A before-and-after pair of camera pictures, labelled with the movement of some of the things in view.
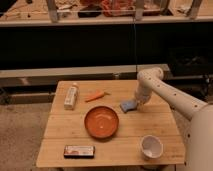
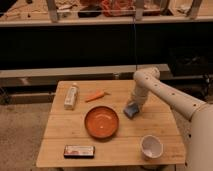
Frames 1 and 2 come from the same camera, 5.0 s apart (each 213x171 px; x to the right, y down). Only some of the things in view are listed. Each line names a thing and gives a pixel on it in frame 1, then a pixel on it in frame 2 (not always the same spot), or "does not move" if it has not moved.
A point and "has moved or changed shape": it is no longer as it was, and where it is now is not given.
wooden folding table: [87, 127] does not move
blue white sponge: [128, 105] has moved or changed shape
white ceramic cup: [151, 147] does not move
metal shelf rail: [50, 76] does not move
